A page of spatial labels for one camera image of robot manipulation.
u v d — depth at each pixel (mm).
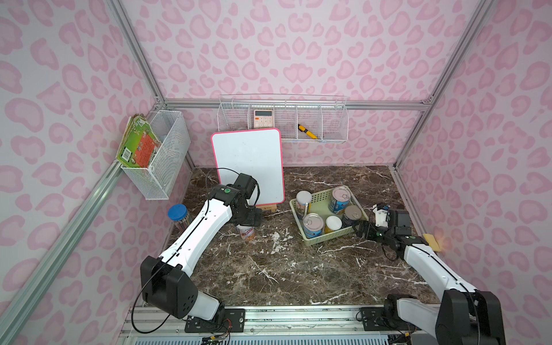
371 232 766
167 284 400
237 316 736
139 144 732
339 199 929
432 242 955
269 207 979
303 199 908
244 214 655
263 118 951
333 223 898
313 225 859
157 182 732
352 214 882
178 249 435
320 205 1031
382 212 785
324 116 1014
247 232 867
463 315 408
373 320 719
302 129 980
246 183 626
